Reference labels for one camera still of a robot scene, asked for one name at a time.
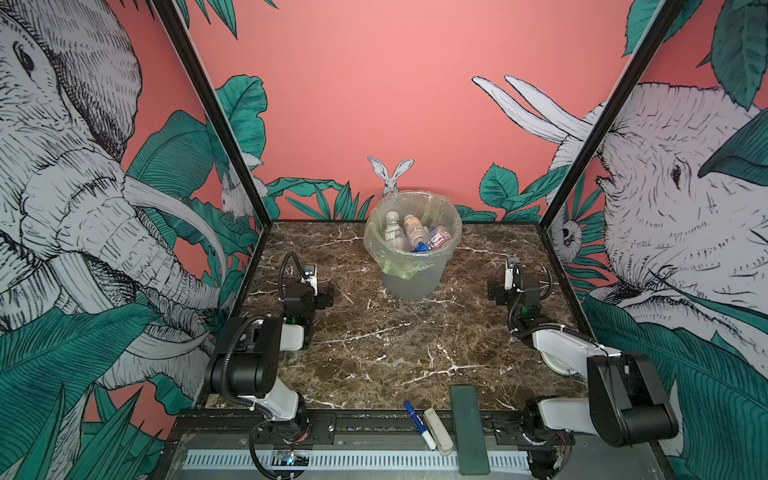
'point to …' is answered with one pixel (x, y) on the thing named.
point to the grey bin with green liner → (405, 275)
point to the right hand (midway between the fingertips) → (507, 272)
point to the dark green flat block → (471, 445)
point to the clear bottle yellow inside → (415, 232)
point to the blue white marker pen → (421, 426)
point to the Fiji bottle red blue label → (438, 237)
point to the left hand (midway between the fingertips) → (313, 275)
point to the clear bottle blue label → (421, 247)
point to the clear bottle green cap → (394, 236)
